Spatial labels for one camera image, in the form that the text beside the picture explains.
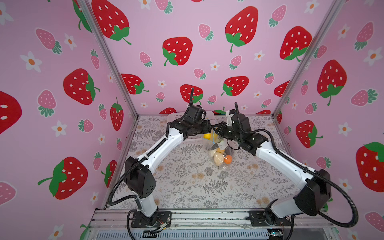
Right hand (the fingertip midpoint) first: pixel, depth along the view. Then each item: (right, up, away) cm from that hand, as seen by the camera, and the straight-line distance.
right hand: (210, 125), depth 76 cm
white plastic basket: (-8, -7, +10) cm, 14 cm away
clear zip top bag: (+5, -9, +9) cm, 14 cm away
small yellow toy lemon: (-1, -6, +6) cm, 9 cm away
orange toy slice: (+13, -20, +13) cm, 27 cm away
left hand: (0, 0, +4) cm, 4 cm away
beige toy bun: (+6, -20, +14) cm, 26 cm away
